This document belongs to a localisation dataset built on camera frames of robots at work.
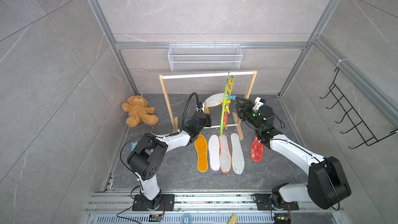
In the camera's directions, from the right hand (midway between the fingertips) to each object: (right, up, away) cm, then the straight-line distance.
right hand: (236, 100), depth 78 cm
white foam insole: (-11, -31, +12) cm, 35 cm away
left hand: (-12, -7, +12) cm, 19 cm away
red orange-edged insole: (+15, -29, +12) cm, 35 cm away
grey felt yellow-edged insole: (-11, 0, +7) cm, 13 cm away
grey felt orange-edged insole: (-4, -33, +9) cm, 34 cm away
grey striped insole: (+3, -34, +10) cm, 36 cm away
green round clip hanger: (-3, +2, +5) cm, 6 cm away
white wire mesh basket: (-15, +29, +22) cm, 39 cm away
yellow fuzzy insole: (-18, -29, +12) cm, 36 cm away
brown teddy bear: (-62, -3, +24) cm, 66 cm away
